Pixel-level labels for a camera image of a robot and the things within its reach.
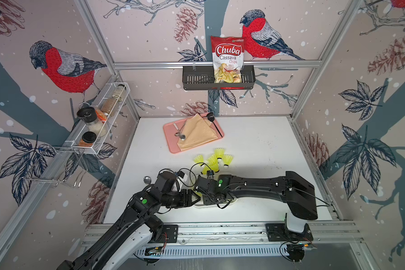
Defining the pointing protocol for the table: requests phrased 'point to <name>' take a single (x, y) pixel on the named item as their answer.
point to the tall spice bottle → (109, 104)
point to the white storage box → (229, 202)
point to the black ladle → (211, 117)
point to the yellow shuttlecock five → (219, 153)
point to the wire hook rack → (55, 166)
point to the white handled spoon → (182, 136)
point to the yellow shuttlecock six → (227, 160)
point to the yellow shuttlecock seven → (199, 159)
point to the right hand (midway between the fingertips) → (207, 200)
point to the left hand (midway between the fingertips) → (198, 197)
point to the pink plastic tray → (173, 131)
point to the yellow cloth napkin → (198, 131)
